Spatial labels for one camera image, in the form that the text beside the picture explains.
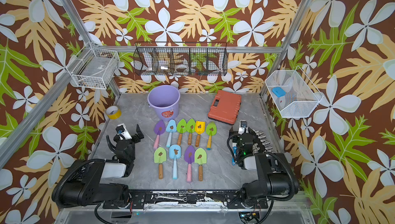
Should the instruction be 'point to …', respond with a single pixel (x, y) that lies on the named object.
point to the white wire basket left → (94, 68)
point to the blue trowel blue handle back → (171, 128)
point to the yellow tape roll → (113, 112)
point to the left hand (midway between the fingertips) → (129, 126)
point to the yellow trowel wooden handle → (199, 128)
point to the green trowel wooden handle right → (191, 127)
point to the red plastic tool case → (226, 107)
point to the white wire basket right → (293, 93)
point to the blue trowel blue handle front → (175, 152)
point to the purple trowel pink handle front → (189, 156)
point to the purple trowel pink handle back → (159, 129)
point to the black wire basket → (180, 58)
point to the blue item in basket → (278, 91)
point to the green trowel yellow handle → (211, 130)
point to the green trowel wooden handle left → (181, 128)
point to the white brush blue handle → (235, 150)
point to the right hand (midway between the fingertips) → (240, 126)
